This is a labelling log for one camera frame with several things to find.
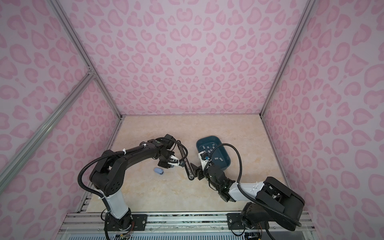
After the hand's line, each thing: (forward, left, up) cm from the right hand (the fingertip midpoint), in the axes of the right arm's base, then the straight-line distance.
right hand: (196, 160), depth 82 cm
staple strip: (+7, -15, -11) cm, 20 cm away
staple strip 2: (+16, -4, -11) cm, 19 cm away
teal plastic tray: (+9, -15, -11) cm, 20 cm away
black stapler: (-2, +4, -9) cm, 10 cm away
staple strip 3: (+16, -11, -11) cm, 22 cm away
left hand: (+6, +16, -8) cm, 19 cm away
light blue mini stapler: (-2, +22, -9) cm, 24 cm away
